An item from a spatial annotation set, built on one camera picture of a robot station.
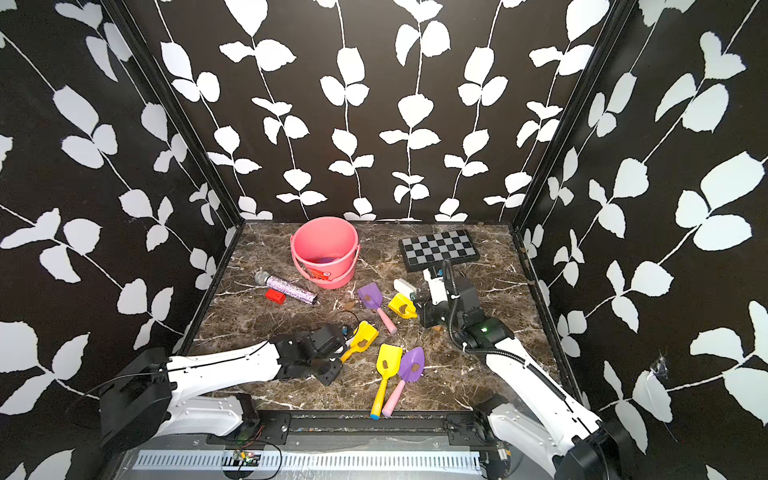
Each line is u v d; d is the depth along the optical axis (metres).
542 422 0.40
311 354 0.64
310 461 0.70
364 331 0.90
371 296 0.99
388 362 0.84
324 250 1.07
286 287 0.98
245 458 0.70
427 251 1.08
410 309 0.96
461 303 0.58
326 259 0.98
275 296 0.97
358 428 0.76
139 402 0.41
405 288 0.85
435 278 0.69
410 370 0.84
